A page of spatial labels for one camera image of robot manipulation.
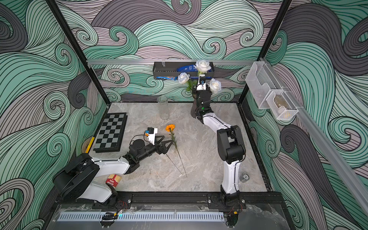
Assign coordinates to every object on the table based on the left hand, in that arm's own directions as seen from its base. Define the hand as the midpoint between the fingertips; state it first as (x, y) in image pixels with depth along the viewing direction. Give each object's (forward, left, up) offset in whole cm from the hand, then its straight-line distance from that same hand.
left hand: (169, 137), depth 80 cm
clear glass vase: (+31, +7, -8) cm, 33 cm away
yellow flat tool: (+3, +55, -16) cm, 57 cm away
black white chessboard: (+8, +41, -13) cm, 44 cm away
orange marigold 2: (-8, -2, -17) cm, 19 cm away
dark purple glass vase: (+30, -16, -9) cm, 35 cm away
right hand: (+30, -20, +20) cm, 41 cm away
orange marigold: (+15, +1, -12) cm, 19 cm away
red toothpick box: (-19, +32, -15) cm, 40 cm away
